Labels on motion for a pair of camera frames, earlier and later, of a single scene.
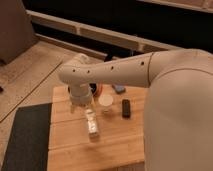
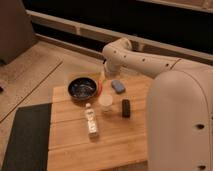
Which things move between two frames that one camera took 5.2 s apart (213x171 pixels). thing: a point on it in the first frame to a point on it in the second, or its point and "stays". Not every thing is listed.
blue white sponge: x=119 y=87 stays
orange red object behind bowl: x=100 y=90 stays
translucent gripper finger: x=72 y=107 to x=103 y=77
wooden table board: x=120 y=145 stays
